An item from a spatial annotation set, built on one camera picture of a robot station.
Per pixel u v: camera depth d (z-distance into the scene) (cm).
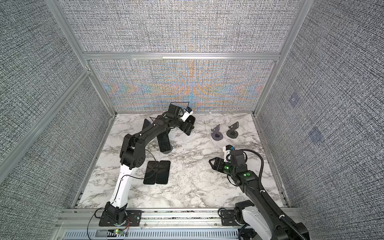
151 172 88
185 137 103
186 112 89
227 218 73
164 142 90
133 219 74
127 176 62
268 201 47
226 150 76
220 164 72
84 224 74
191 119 93
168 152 96
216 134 103
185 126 90
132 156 61
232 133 106
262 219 55
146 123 94
